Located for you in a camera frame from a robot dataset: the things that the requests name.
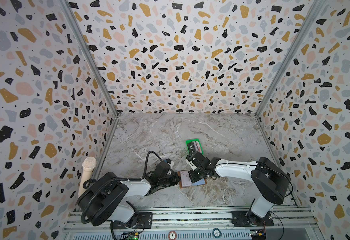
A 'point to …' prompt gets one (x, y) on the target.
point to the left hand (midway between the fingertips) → (184, 177)
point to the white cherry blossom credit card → (185, 179)
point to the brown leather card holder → (180, 183)
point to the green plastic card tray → (193, 140)
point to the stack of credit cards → (194, 147)
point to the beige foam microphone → (88, 164)
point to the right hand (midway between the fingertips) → (188, 175)
